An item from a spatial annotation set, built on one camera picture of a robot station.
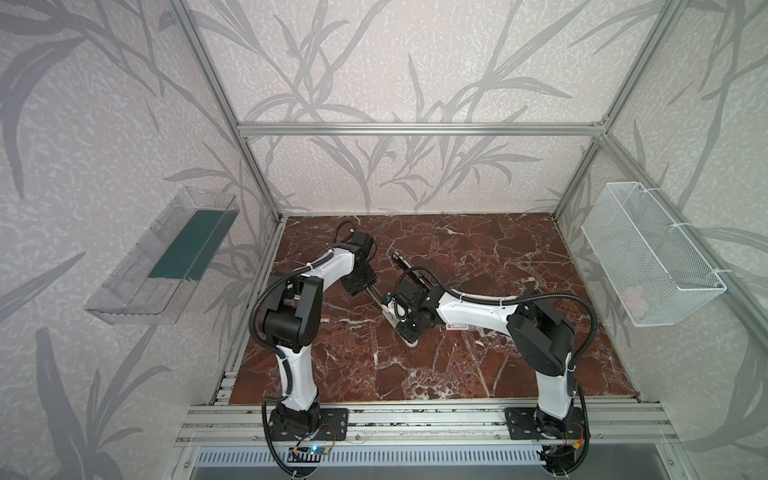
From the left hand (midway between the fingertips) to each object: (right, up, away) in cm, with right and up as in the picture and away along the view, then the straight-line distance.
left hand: (371, 275), depth 98 cm
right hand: (+11, -13, -8) cm, 19 cm away
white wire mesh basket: (+65, +5, -35) cm, 74 cm away
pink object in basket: (+68, -3, -25) cm, 73 cm away
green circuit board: (-12, -38, -27) cm, 49 cm away
